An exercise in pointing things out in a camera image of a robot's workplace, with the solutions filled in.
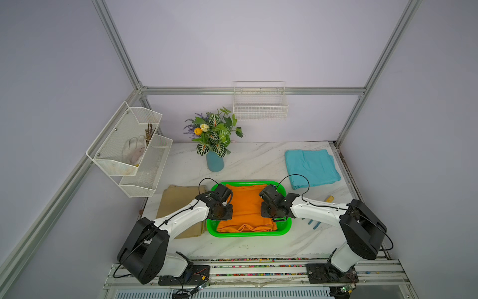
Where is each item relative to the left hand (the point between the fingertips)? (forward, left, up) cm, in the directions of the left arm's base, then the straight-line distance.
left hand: (226, 216), depth 87 cm
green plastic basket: (+13, -27, +5) cm, 31 cm away
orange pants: (+3, -10, -2) cm, 11 cm away
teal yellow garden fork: (+11, -53, -3) cm, 54 cm away
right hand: (+3, -20, -2) cm, 20 cm away
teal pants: (+30, -48, -2) cm, 57 cm away
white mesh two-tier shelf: (+17, +40, +27) cm, 51 cm away
